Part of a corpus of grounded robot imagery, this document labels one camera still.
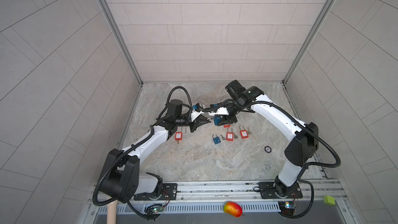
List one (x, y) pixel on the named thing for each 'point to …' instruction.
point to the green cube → (329, 200)
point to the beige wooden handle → (111, 212)
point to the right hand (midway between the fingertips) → (217, 117)
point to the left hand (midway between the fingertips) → (210, 119)
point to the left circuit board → (154, 208)
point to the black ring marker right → (268, 152)
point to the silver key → (223, 139)
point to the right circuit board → (287, 208)
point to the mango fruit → (233, 209)
